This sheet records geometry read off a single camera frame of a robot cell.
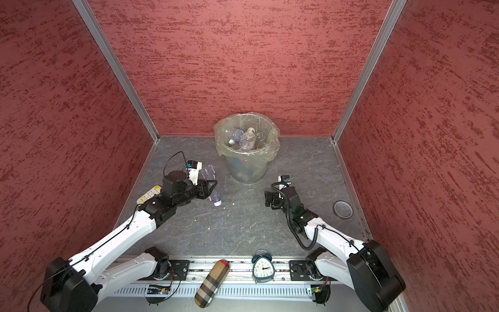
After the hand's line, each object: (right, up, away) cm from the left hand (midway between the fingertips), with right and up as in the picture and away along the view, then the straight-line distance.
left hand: (213, 185), depth 79 cm
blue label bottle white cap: (+8, +22, +20) cm, 31 cm away
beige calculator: (-32, -5, +15) cm, 36 cm away
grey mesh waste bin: (+14, +3, +18) cm, 23 cm away
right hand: (+26, -6, +8) cm, 27 cm away
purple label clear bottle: (-2, +5, -3) cm, 6 cm away
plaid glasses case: (+2, -34, -10) cm, 36 cm away
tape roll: (+60, -14, +13) cm, 63 cm away
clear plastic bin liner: (+23, +18, +12) cm, 32 cm away
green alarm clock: (+21, -31, -8) cm, 38 cm away
